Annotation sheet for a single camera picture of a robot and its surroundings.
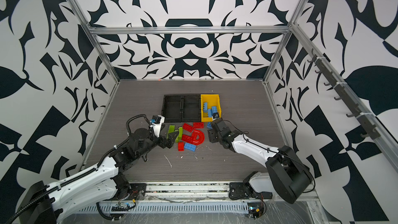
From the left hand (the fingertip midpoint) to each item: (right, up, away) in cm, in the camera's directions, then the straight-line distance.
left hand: (171, 126), depth 76 cm
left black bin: (-5, +5, +28) cm, 29 cm away
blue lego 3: (+17, +8, +24) cm, 30 cm away
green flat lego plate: (-3, -5, +17) cm, 18 cm away
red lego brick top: (+14, -3, +20) cm, 24 cm away
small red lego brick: (+3, -13, +10) cm, 17 cm away
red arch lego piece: (+12, -10, +15) cm, 21 cm away
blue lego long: (+20, +4, +23) cm, 31 cm away
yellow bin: (+21, +7, +28) cm, 36 cm away
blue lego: (+8, -13, +11) cm, 19 cm away
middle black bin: (+5, +7, +29) cm, 30 cm away
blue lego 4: (+19, -3, +18) cm, 27 cm away
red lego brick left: (+6, -4, +18) cm, 19 cm away
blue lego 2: (+23, +6, +26) cm, 35 cm away
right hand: (+22, -5, +12) cm, 26 cm away
